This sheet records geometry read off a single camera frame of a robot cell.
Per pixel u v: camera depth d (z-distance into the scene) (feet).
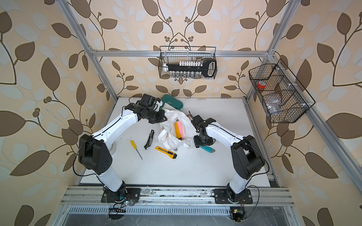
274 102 2.42
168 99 3.81
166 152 2.96
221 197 2.39
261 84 2.85
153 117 2.41
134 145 3.06
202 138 2.45
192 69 2.79
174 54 2.99
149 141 3.15
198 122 2.39
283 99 2.41
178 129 3.31
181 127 3.34
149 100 2.25
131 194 2.45
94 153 1.49
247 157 1.50
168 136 2.71
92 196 2.52
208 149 2.98
